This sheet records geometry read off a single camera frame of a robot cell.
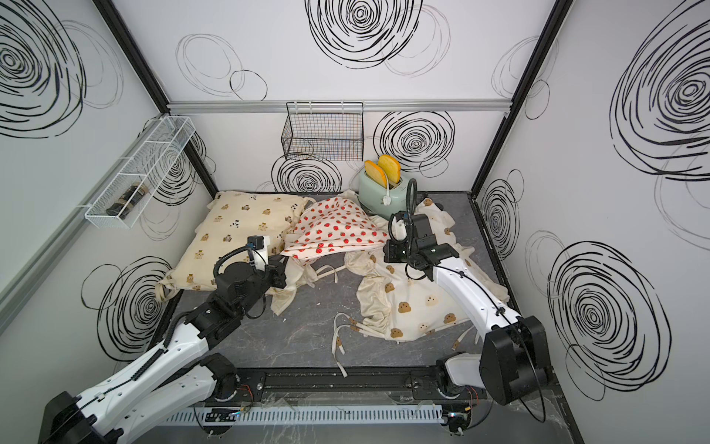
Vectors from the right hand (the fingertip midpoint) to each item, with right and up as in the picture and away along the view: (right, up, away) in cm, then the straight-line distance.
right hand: (387, 248), depth 83 cm
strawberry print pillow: (-17, +7, +2) cm, 18 cm away
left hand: (-29, -1, -7) cm, 30 cm away
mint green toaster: (-1, +16, +19) cm, 24 cm away
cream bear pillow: (-56, +5, +11) cm, 57 cm away
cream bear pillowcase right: (+3, -17, -3) cm, 17 cm away
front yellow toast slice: (-3, +26, +16) cm, 31 cm away
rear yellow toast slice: (+3, +28, +17) cm, 33 cm away
